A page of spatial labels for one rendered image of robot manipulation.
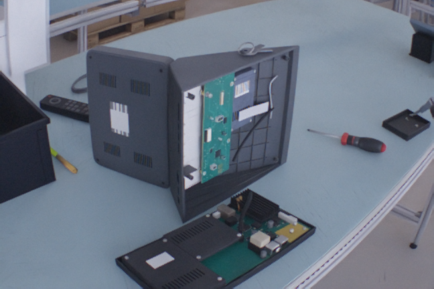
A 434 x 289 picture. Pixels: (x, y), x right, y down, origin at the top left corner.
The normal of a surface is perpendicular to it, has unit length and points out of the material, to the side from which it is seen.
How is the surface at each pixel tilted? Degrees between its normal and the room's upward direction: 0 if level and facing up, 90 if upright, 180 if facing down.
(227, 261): 0
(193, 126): 90
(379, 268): 0
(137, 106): 90
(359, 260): 0
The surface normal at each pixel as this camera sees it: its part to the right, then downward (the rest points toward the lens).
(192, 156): 0.75, 0.33
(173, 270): 0.05, -0.89
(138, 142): -0.37, 0.39
